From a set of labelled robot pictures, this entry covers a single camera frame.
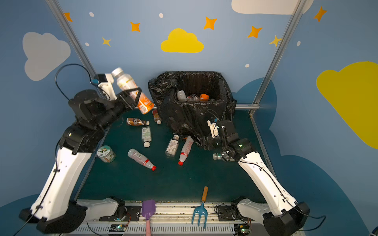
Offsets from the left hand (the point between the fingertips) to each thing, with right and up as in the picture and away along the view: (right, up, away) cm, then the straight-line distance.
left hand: (138, 93), depth 56 cm
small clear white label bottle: (-11, -20, +45) cm, 51 cm away
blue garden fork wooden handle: (+26, -56, +18) cm, 65 cm away
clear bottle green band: (+39, -33, +37) cm, 63 cm away
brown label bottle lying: (-22, -10, +52) cm, 57 cm away
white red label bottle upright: (+18, -26, +41) cm, 52 cm away
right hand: (+29, -19, +18) cm, 39 cm away
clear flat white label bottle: (+8, -27, +40) cm, 49 cm away
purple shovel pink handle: (-2, -57, +20) cm, 61 cm away
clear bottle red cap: (-11, -33, +34) cm, 49 cm away
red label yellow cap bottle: (+22, +4, +33) cm, 40 cm away
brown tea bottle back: (-6, -6, +55) cm, 56 cm away
